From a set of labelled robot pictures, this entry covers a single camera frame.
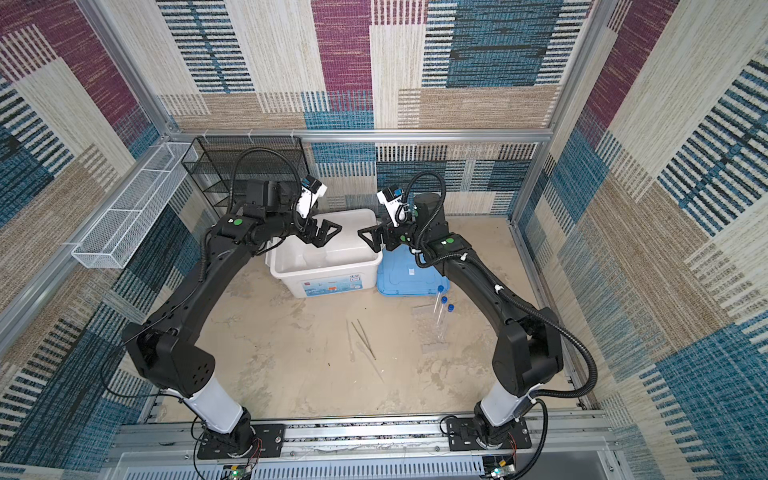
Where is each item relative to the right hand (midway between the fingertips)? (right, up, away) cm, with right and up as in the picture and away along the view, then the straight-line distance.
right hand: (372, 228), depth 79 cm
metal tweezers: (-3, -33, +10) cm, 35 cm away
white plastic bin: (-9, -10, +10) cm, 17 cm away
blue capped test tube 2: (+21, -21, 0) cm, 30 cm away
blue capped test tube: (+19, -19, +2) cm, 27 cm away
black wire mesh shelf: (-52, +23, +24) cm, 62 cm away
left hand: (-11, +3, -1) cm, 12 cm away
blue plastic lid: (+8, -14, +27) cm, 31 cm away
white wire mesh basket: (-61, -3, -8) cm, 61 cm away
